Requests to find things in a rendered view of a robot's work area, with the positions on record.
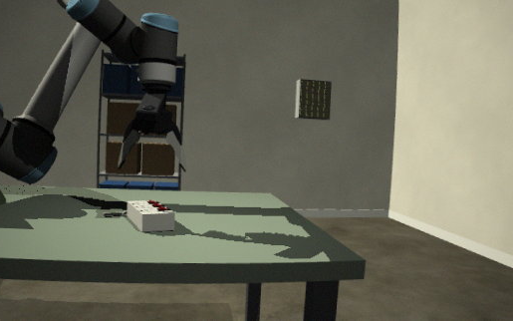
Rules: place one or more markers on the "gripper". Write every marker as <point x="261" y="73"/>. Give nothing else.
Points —
<point x="164" y="125"/>

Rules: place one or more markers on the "white power strip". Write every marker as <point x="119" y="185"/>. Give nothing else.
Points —
<point x="148" y="215"/>

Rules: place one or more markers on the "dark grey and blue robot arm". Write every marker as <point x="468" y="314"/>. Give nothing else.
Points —
<point x="26" y="145"/>

